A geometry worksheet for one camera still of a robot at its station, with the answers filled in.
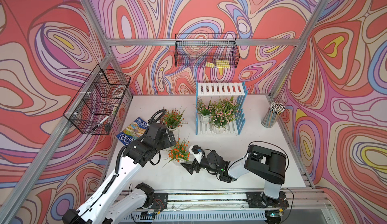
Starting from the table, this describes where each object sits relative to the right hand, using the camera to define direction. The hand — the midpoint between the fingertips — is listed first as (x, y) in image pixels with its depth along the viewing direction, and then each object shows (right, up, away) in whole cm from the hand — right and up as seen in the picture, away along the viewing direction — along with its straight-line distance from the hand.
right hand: (186, 160), depth 82 cm
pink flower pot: (+10, +28, +8) cm, 31 cm away
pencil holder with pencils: (+53, +25, +8) cm, 59 cm away
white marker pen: (-42, +22, -9) cm, 48 cm away
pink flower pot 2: (+26, +29, +8) cm, 40 cm away
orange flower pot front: (-4, +6, -8) cm, 10 cm away
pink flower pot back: (+18, +19, +4) cm, 27 cm away
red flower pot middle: (-8, +22, +6) cm, 25 cm away
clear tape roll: (-40, +39, +5) cm, 56 cm away
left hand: (-9, +13, -7) cm, 17 cm away
